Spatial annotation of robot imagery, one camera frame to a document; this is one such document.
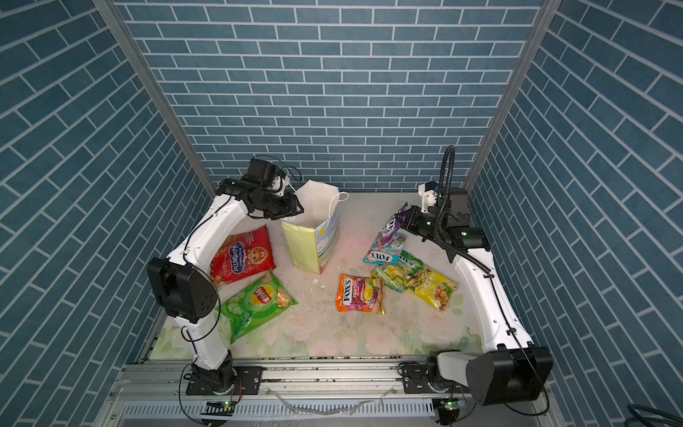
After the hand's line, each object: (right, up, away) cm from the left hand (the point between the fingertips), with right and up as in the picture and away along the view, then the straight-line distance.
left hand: (305, 210), depth 84 cm
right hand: (+29, -2, -10) cm, 31 cm away
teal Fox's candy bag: (+28, -16, +12) cm, 34 cm away
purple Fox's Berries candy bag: (+27, -6, -9) cm, 29 cm away
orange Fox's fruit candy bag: (+18, -28, +2) cm, 33 cm away
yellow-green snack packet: (+42, -26, +5) cm, 50 cm away
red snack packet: (-24, -16, +9) cm, 30 cm away
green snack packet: (-16, -30, -2) cm, 34 cm away
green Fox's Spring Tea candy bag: (+35, -20, +12) cm, 42 cm away
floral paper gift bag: (+3, -7, -7) cm, 11 cm away
